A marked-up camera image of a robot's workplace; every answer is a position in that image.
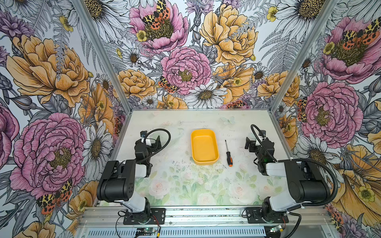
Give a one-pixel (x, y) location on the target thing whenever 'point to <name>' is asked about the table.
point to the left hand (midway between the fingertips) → (152, 140)
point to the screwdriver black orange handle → (229, 158)
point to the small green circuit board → (145, 231)
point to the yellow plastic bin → (204, 146)
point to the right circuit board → (274, 229)
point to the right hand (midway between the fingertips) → (253, 140)
